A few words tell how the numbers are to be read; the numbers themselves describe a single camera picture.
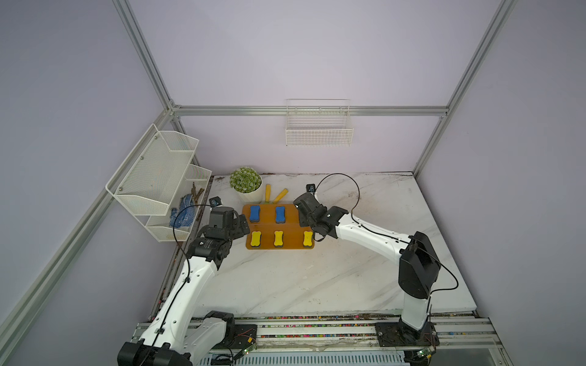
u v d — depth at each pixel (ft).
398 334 2.40
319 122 3.09
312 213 2.13
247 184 3.23
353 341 2.40
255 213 2.88
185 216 2.83
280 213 2.86
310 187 2.48
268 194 3.65
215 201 2.23
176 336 1.29
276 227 3.26
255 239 3.13
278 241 3.06
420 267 1.54
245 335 2.38
